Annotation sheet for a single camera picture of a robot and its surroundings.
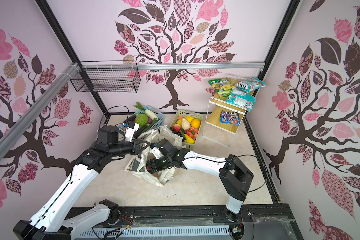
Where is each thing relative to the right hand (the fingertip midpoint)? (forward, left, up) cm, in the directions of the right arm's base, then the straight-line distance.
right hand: (147, 167), depth 76 cm
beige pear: (+35, -20, -7) cm, 41 cm away
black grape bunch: (+24, -18, -2) cm, 30 cm away
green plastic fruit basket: (+29, -25, -11) cm, 40 cm away
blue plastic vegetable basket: (+40, -2, -8) cm, 41 cm away
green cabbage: (+38, +11, -4) cm, 40 cm away
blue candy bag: (+32, -50, +2) cm, 59 cm away
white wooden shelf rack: (+34, -42, -13) cm, 55 cm away
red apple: (+32, -14, -6) cm, 35 cm away
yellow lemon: (+43, -24, -9) cm, 50 cm away
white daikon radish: (+48, +6, -9) cm, 49 cm away
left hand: (+5, -3, +12) cm, 14 cm away
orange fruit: (+38, -28, -9) cm, 48 cm away
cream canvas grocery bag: (0, +4, +4) cm, 6 cm away
